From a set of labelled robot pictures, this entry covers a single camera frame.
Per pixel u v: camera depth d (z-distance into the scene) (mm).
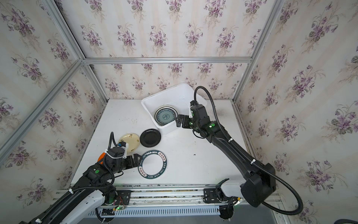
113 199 678
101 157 864
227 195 612
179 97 1084
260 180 386
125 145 737
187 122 675
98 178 523
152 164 835
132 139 957
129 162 692
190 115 675
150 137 959
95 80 1067
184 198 745
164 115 1049
